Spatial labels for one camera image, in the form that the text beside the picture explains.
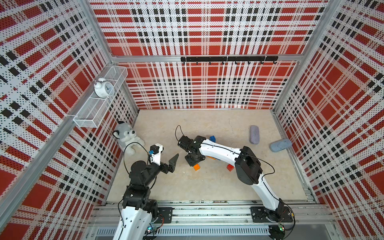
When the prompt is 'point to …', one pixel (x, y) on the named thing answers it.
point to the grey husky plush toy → (127, 138)
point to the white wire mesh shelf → (97, 110)
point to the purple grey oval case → (254, 134)
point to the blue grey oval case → (278, 145)
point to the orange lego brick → (196, 167)
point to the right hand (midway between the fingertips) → (196, 161)
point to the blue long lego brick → (212, 138)
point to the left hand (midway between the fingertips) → (172, 151)
